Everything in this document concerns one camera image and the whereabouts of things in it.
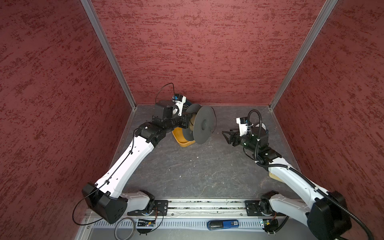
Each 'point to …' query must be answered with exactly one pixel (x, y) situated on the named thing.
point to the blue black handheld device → (217, 224)
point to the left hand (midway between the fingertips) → (191, 118)
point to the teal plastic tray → (188, 103)
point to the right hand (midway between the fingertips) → (224, 133)
